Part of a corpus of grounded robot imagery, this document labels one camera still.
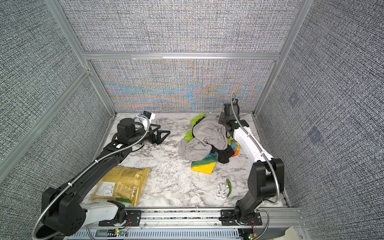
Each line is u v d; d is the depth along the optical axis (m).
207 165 0.88
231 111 0.61
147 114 0.65
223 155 0.90
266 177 0.44
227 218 0.73
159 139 0.67
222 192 0.82
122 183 0.78
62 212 0.39
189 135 1.05
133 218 0.73
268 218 0.70
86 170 0.47
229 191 0.82
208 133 0.90
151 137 0.65
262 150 0.48
